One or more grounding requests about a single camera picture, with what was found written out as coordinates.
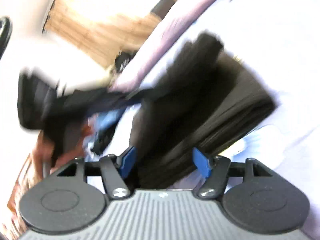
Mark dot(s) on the black bag by bed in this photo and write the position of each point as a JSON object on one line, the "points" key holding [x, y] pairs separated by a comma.
{"points": [[123, 59]]}

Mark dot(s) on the pink quilted blanket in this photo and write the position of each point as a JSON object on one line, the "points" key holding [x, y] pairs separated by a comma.
{"points": [[179, 18]]}

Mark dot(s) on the dark brown pants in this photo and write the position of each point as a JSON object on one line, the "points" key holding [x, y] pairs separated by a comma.
{"points": [[205, 100]]}

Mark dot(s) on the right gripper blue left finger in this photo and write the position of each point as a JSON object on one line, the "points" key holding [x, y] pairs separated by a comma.
{"points": [[77, 194]]}

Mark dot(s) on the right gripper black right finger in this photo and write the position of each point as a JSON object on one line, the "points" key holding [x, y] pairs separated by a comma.
{"points": [[252, 196]]}

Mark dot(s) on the purple floral bedsheet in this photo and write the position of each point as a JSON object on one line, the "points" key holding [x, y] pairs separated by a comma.
{"points": [[278, 42]]}

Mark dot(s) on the person's left hand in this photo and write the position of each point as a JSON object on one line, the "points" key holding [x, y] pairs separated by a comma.
{"points": [[32, 173]]}

